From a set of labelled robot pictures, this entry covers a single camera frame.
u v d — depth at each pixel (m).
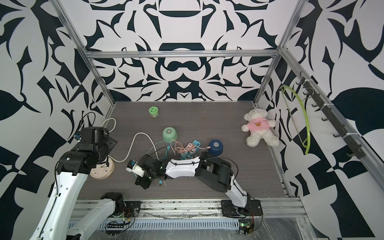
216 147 0.85
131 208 0.74
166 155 0.91
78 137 0.59
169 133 0.90
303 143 0.70
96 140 0.51
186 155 0.87
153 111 1.08
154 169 0.65
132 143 0.94
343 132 0.50
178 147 0.96
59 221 0.38
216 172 0.50
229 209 0.74
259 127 0.96
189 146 0.88
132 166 0.70
